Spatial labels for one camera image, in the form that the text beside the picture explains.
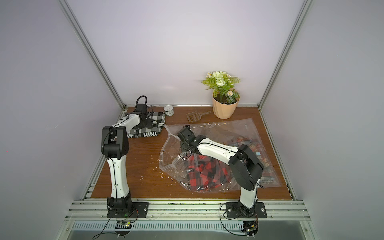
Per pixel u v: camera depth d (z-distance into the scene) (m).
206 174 0.82
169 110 1.11
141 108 0.88
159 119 1.10
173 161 0.83
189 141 0.67
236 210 0.73
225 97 1.04
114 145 0.60
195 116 1.14
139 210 0.74
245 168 0.47
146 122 0.97
